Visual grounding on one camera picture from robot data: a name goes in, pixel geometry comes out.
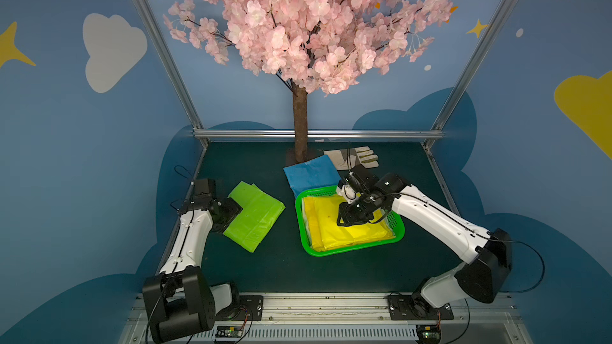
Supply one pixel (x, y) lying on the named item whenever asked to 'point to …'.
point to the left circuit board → (229, 331)
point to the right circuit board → (429, 334)
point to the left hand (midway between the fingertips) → (236, 211)
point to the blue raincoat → (317, 172)
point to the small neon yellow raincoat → (321, 215)
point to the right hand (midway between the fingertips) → (343, 220)
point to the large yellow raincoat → (378, 228)
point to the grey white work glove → (345, 158)
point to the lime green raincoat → (260, 213)
